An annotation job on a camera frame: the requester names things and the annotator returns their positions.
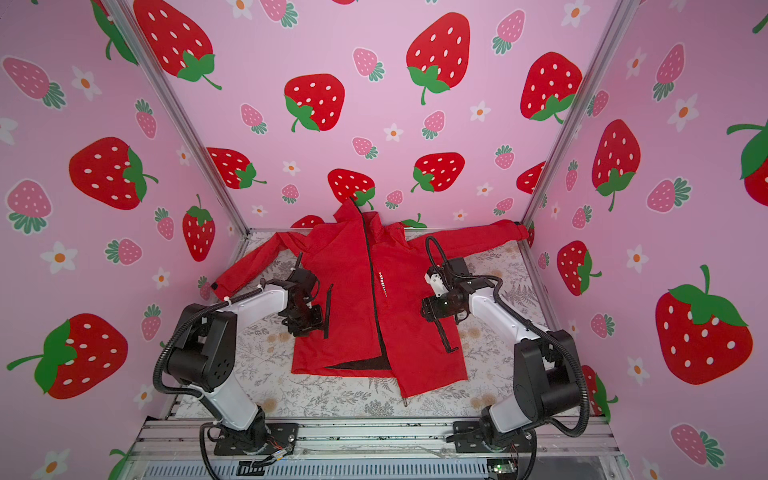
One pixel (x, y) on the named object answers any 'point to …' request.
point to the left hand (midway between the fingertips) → (322, 328)
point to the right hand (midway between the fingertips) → (428, 309)
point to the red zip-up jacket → (354, 285)
